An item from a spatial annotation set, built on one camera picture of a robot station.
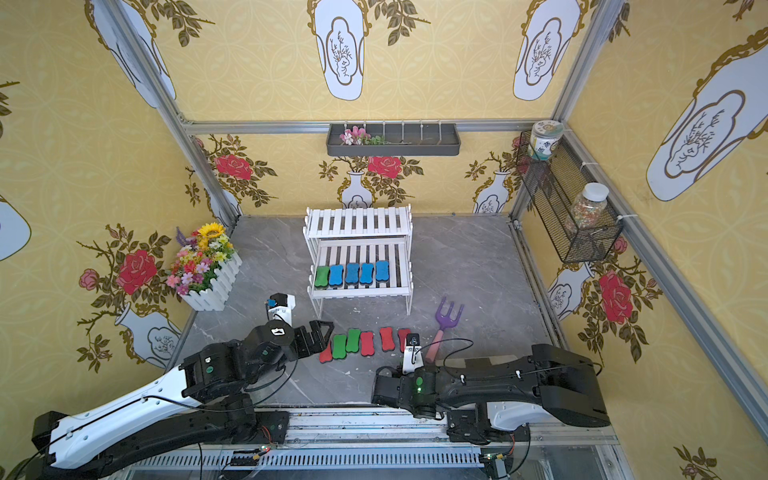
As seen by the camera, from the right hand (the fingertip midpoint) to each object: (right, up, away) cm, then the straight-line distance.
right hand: (402, 371), depth 82 cm
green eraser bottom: (-23, +26, +4) cm, 35 cm away
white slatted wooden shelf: (-17, +37, -2) cm, 41 cm away
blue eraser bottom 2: (-14, +26, +6) cm, 31 cm away
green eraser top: (-14, +7, +4) cm, 16 cm away
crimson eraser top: (-10, +5, +5) cm, 13 cm away
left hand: (-22, +15, -9) cm, 28 cm away
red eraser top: (-4, +7, +6) cm, 10 cm away
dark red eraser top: (0, +7, +8) cm, 11 cm away
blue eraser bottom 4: (-6, +27, +6) cm, 28 cm away
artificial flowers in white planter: (-56, +28, +4) cm, 63 cm away
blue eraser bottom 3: (-10, +26, +6) cm, 29 cm away
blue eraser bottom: (-19, +26, +6) cm, 33 cm away
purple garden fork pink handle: (+13, +11, +11) cm, 20 cm away
